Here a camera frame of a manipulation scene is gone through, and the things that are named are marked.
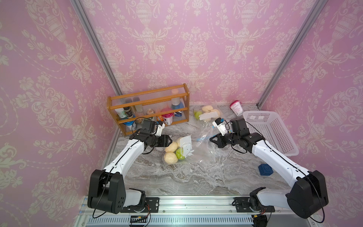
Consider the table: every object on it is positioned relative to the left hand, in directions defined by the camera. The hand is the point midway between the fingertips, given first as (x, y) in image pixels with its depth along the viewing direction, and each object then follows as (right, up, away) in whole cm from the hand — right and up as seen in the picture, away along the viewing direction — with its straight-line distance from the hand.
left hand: (168, 141), depth 85 cm
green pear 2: (+19, +17, +23) cm, 35 cm away
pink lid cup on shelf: (-2, +14, +15) cm, 20 cm away
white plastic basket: (+75, +7, +19) cm, 77 cm away
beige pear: (+2, -4, +3) cm, 6 cm away
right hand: (+25, +2, -5) cm, 26 cm away
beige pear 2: (+2, -10, 0) cm, 10 cm away
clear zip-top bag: (+24, +15, +19) cm, 34 cm away
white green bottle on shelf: (-30, +18, +5) cm, 35 cm away
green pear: (+7, -7, -1) cm, 10 cm away
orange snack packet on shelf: (-9, +14, +21) cm, 27 cm away
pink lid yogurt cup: (+51, +24, +28) cm, 63 cm away
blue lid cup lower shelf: (-28, +10, +12) cm, 32 cm away
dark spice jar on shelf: (-26, +18, +5) cm, 32 cm away
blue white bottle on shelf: (+4, +24, +16) cm, 29 cm away
